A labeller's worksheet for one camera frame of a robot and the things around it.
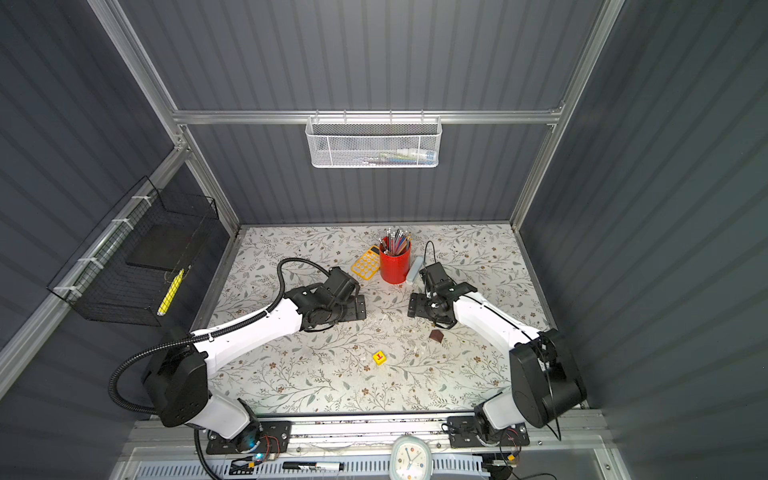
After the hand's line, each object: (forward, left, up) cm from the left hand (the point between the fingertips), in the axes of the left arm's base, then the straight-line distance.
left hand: (353, 308), depth 85 cm
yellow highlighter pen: (-6, +41, +17) cm, 45 cm away
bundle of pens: (+22, -14, +3) cm, 26 cm away
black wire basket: (+4, +53, +18) cm, 56 cm away
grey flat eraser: (+18, -21, -6) cm, 28 cm away
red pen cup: (+16, -13, +3) cm, 21 cm away
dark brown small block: (-5, -25, -9) cm, 27 cm away
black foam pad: (+11, +48, +18) cm, 52 cm away
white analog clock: (-36, -13, -8) cm, 39 cm away
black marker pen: (-36, +10, -10) cm, 38 cm away
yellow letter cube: (-11, -7, -9) cm, 16 cm away
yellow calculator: (+24, -4, -9) cm, 26 cm away
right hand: (0, -21, -4) cm, 22 cm away
